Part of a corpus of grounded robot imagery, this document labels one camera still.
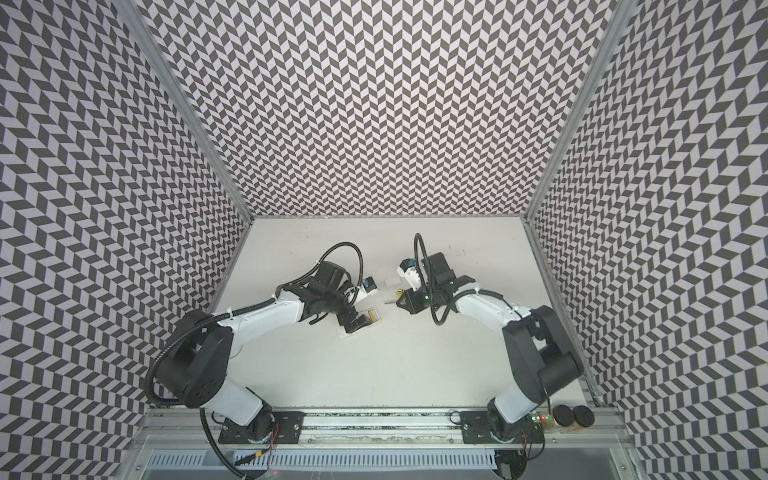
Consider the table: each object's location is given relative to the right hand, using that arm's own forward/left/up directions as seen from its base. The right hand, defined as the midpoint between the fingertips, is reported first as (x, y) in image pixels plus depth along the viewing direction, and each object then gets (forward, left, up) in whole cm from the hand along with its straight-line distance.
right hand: (401, 310), depth 87 cm
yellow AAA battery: (+10, +1, -8) cm, 13 cm away
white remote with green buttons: (+1, +9, -5) cm, 10 cm away
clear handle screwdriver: (+1, +2, +3) cm, 4 cm away
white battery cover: (+13, +3, -5) cm, 14 cm away
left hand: (+2, +11, -1) cm, 12 cm away
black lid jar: (-29, -36, +1) cm, 46 cm away
